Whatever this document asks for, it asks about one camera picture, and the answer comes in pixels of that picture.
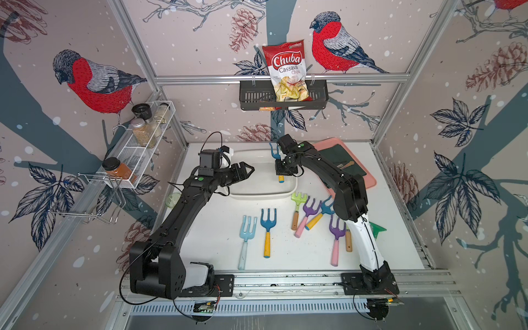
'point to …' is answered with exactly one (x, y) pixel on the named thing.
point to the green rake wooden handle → (297, 199)
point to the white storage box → (262, 183)
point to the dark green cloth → (339, 156)
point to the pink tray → (369, 181)
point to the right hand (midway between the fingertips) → (276, 172)
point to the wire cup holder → (97, 198)
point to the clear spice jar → (162, 113)
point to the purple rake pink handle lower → (336, 232)
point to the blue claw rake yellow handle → (281, 178)
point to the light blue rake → (246, 235)
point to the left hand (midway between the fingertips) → (251, 167)
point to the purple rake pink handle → (307, 211)
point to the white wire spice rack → (135, 157)
